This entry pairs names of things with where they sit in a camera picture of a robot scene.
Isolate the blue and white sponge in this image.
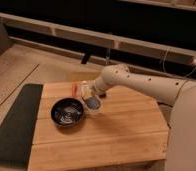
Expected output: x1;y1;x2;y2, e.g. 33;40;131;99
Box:
87;99;100;110

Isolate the white hanging cable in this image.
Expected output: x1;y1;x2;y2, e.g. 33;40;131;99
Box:
160;44;196;81

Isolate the white tube with red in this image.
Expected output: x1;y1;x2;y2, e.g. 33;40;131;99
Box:
81;81;90;99

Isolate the orange carrot toy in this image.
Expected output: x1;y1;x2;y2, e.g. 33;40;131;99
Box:
72;84;78;97

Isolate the black rectangular block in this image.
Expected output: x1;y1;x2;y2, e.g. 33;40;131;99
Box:
99;93;107;99

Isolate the dark green mat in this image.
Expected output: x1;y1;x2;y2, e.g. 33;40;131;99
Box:
0;84;43;167

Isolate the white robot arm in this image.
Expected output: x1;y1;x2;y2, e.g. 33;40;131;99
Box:
91;64;196;171

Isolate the dark ceramic bowl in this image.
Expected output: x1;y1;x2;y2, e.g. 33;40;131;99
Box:
51;98;84;127

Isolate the white ceramic cup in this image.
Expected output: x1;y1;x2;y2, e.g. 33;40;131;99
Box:
85;97;101;116

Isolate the white wall rail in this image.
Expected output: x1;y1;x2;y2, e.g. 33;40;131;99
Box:
0;12;196;63

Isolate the wooden cutting board table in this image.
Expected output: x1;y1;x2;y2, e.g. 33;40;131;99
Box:
28;82;168;171

